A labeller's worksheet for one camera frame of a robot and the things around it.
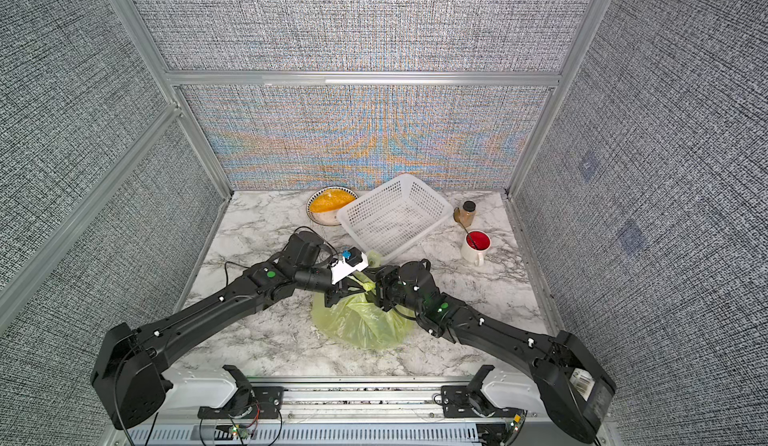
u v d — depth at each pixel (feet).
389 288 2.25
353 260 2.05
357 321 2.46
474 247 3.17
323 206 3.50
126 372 1.29
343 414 2.40
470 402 2.13
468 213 3.39
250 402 2.23
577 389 1.39
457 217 3.12
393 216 3.70
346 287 2.17
